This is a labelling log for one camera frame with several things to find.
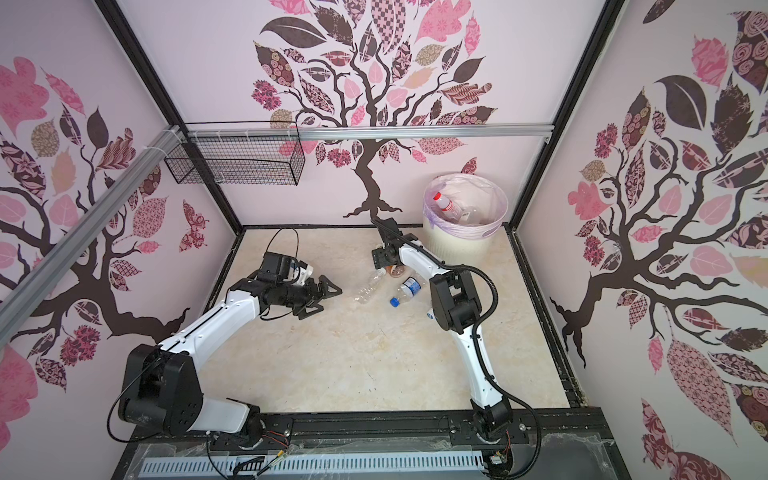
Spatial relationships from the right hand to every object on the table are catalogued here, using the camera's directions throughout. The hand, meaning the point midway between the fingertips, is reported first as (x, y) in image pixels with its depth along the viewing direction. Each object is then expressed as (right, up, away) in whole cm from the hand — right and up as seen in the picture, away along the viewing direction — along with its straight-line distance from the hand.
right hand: (390, 252), depth 106 cm
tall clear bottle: (-8, -14, -6) cm, 17 cm away
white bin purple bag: (+25, +12, -6) cm, 29 cm away
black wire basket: (-40, +32, -11) cm, 52 cm away
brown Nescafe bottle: (+2, -7, -5) cm, 9 cm away
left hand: (-16, -15, -23) cm, 32 cm away
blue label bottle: (+6, -12, -9) cm, 17 cm away
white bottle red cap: (+20, +15, -8) cm, 26 cm away
